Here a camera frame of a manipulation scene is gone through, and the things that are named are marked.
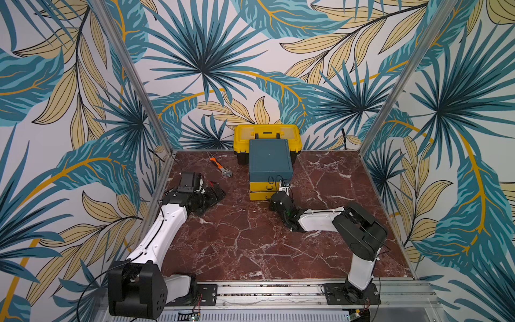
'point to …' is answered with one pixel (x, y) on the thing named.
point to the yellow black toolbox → (243, 133)
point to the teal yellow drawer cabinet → (269, 163)
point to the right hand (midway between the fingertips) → (275, 194)
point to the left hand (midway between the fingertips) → (218, 201)
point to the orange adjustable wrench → (224, 172)
